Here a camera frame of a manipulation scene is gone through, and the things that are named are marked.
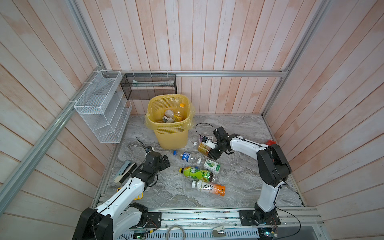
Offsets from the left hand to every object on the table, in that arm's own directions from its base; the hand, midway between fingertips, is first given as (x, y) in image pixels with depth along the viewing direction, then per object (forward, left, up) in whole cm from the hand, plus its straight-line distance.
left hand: (161, 163), depth 86 cm
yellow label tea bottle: (+28, -9, +12) cm, 32 cm away
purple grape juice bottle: (+12, -23, +8) cm, 28 cm away
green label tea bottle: (-6, -19, +1) cm, 20 cm away
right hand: (+11, -32, -5) cm, 34 cm away
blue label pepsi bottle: (+5, -14, -1) cm, 15 cm away
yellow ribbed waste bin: (+14, -4, +7) cm, 17 cm away
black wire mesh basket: (+47, +16, +20) cm, 54 cm away
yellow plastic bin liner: (+33, +4, +16) cm, 37 cm away
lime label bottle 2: (+26, -3, +12) cm, 29 cm away
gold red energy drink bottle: (+11, -25, -1) cm, 27 cm away
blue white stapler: (-2, +20, -3) cm, 20 cm away
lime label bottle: (0, -29, -3) cm, 29 cm away
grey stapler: (-33, -31, -5) cm, 45 cm away
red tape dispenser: (+16, -71, -3) cm, 73 cm away
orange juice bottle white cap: (-15, -32, -2) cm, 35 cm away
